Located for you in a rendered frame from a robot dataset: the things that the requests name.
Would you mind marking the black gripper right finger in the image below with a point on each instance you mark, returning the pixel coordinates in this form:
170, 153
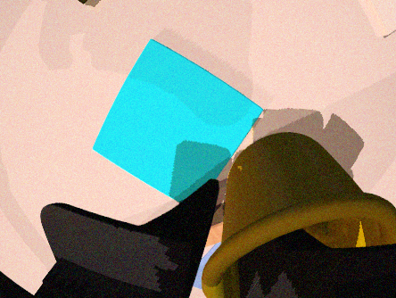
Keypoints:
297, 265

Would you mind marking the orange-brown wooden bar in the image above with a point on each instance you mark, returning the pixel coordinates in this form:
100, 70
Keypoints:
215, 235

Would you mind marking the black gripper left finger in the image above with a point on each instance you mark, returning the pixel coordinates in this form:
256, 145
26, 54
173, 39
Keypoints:
162, 255

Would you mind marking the yellow cup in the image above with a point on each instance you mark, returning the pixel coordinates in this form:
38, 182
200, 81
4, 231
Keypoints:
284, 182

